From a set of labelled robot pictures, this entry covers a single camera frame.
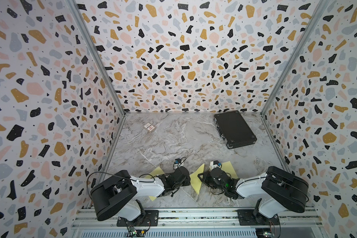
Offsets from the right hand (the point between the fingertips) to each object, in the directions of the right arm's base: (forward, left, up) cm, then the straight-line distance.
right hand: (196, 176), depth 85 cm
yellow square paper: (+3, +24, -2) cm, 24 cm away
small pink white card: (+37, +35, +1) cm, 51 cm away
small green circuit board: (-27, +29, -2) cm, 40 cm away
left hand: (-1, +3, -2) cm, 4 cm away
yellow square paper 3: (+8, -20, -5) cm, 22 cm away
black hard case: (+35, -27, +1) cm, 44 cm away
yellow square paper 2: (-3, 0, +2) cm, 4 cm away
